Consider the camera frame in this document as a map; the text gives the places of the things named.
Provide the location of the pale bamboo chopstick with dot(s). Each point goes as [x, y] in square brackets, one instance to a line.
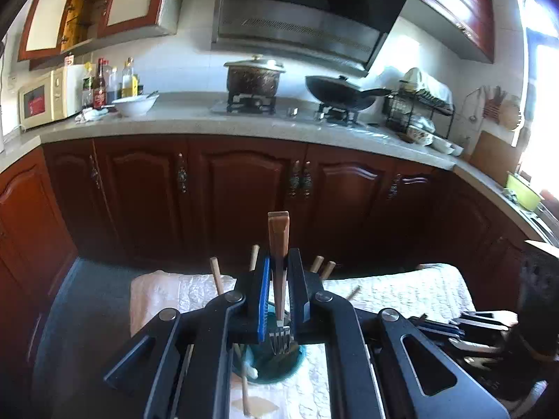
[327, 271]

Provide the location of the white quilted table cloth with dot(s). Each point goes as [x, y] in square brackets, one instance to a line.
[438, 290]

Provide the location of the wooden handled fork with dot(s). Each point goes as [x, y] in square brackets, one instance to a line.
[278, 232]

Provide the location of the wooden cutting board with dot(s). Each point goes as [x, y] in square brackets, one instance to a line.
[494, 157]

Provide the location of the black wok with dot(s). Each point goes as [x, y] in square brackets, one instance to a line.
[341, 94]

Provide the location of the white ceramic spoon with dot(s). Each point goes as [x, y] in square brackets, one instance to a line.
[251, 370]

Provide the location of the black dish rack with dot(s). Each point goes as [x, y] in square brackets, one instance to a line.
[402, 108]

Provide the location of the wooden upper cabinet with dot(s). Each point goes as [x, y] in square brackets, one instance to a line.
[54, 28]

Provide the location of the floral ceramic utensil cup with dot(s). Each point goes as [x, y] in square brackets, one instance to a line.
[269, 367]

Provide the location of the yellow oil bottle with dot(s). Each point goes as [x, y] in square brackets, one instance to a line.
[128, 79]

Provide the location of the brown wooden handle utensil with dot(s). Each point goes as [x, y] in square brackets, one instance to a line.
[245, 395]

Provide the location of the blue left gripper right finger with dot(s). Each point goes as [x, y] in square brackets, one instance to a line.
[306, 324]

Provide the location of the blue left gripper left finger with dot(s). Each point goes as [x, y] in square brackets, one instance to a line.
[249, 321]

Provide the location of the red sauce bottle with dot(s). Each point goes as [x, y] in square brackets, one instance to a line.
[99, 86]

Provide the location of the cream microwave oven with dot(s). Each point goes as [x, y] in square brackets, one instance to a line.
[52, 97]

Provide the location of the green basin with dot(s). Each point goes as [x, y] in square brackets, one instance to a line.
[525, 196]

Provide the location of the wooden lower cabinets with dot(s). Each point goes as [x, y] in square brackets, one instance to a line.
[172, 200]

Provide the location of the gas stove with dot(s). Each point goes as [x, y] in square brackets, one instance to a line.
[284, 108]

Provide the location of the steel range hood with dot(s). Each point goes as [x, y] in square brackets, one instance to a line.
[345, 35]

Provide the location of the speckled brown cooking pot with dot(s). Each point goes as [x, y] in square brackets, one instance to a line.
[257, 76]

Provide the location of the white bowl on counter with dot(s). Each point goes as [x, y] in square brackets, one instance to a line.
[133, 106]

